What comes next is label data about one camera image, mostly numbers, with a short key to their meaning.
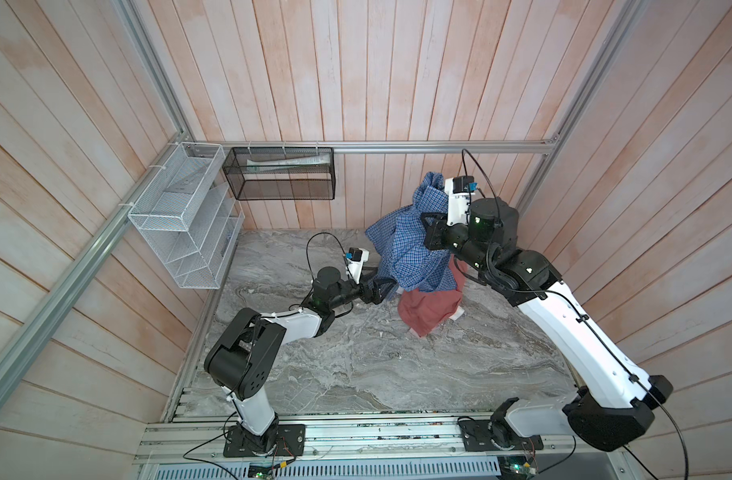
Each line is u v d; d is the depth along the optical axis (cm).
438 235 55
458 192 53
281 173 105
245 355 47
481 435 73
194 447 61
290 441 73
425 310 90
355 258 76
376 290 75
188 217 66
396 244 61
